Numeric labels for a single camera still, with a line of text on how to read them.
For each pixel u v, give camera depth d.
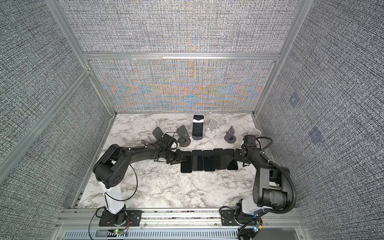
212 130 1.03
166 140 0.79
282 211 0.44
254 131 0.97
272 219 0.75
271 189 0.44
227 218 0.72
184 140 0.98
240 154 0.80
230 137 1.01
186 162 0.90
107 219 0.72
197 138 1.03
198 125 1.00
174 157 0.83
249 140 0.74
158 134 0.95
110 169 0.50
